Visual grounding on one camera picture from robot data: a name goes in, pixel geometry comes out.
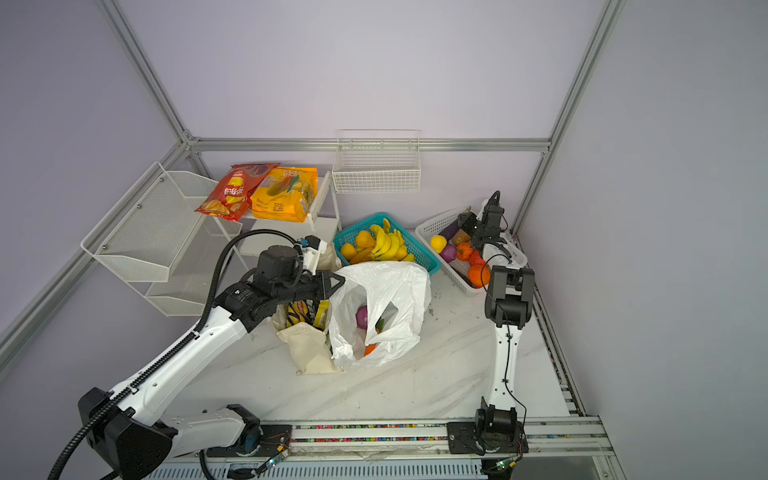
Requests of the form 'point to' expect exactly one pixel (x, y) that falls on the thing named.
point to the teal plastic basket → (415, 248)
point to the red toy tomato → (476, 260)
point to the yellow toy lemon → (438, 243)
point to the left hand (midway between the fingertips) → (342, 282)
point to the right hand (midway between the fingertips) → (460, 212)
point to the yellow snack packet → (322, 316)
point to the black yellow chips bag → (300, 311)
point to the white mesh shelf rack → (158, 231)
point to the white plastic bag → (397, 299)
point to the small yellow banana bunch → (388, 245)
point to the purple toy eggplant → (448, 233)
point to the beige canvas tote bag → (307, 345)
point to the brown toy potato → (460, 237)
